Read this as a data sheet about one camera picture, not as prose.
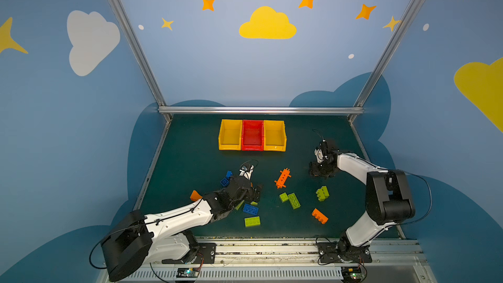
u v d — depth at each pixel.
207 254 0.75
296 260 0.74
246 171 0.70
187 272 0.71
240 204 0.85
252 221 0.81
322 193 0.88
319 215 0.82
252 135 1.11
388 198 0.48
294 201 0.86
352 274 0.71
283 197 0.88
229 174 0.93
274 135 1.13
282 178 0.94
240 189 0.60
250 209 0.86
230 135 1.11
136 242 0.40
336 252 0.74
